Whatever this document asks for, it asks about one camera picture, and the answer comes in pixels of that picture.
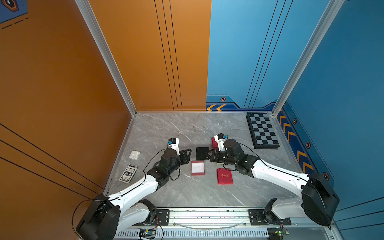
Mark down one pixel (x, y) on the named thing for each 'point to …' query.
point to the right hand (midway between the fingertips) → (204, 154)
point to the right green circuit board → (277, 233)
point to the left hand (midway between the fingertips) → (191, 149)
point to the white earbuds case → (134, 155)
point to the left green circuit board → (147, 233)
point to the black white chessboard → (262, 132)
